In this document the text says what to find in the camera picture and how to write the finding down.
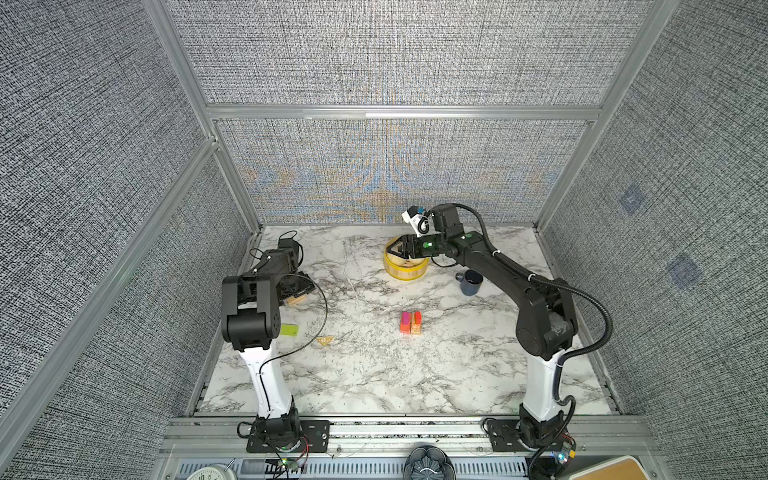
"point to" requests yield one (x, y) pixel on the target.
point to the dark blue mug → (470, 282)
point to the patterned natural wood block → (326, 341)
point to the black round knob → (428, 462)
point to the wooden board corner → (620, 468)
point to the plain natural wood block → (416, 323)
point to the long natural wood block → (295, 299)
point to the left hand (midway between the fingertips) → (298, 295)
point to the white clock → (214, 472)
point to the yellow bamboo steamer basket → (402, 267)
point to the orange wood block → (405, 322)
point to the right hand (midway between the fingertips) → (393, 247)
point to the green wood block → (289, 330)
